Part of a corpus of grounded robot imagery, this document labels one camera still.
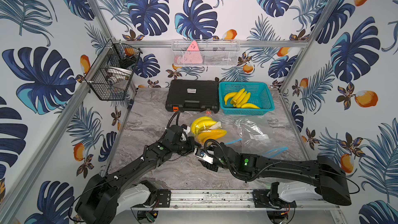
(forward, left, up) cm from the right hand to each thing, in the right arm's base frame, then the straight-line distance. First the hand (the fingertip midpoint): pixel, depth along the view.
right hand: (201, 151), depth 75 cm
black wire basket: (+32, +47, +23) cm, 61 cm away
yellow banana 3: (+43, -22, -9) cm, 49 cm away
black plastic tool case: (+46, +8, -7) cm, 47 cm away
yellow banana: (+37, -32, -9) cm, 50 cm away
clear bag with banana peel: (+19, -9, -5) cm, 22 cm away
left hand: (+4, 0, +1) cm, 4 cm away
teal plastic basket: (+44, -30, -9) cm, 54 cm away
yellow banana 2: (+48, -20, -10) cm, 53 cm away
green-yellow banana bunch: (+19, 0, -4) cm, 19 cm away
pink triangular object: (+49, +6, +22) cm, 54 cm away
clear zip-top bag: (+11, -31, -7) cm, 34 cm away
